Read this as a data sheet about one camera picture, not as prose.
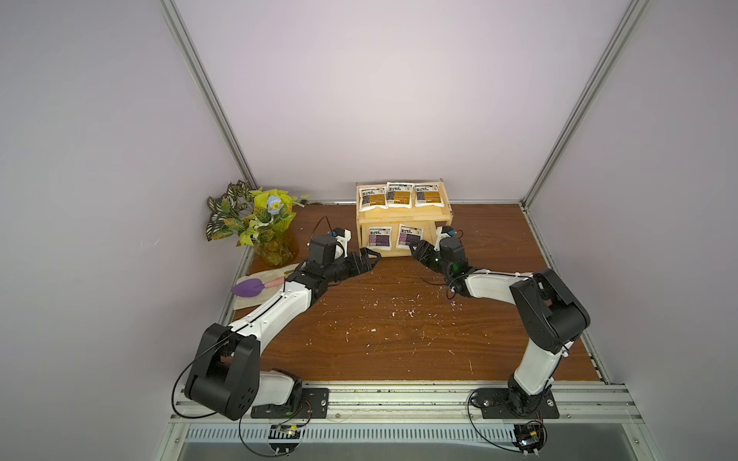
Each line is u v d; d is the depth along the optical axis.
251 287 0.95
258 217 0.88
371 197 0.91
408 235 1.07
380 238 1.06
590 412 0.73
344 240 0.78
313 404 0.73
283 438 0.72
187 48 0.76
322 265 0.66
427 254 0.85
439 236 0.88
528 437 0.70
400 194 0.92
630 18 0.71
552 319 0.49
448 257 0.75
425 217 0.90
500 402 0.73
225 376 0.41
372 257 0.81
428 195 0.92
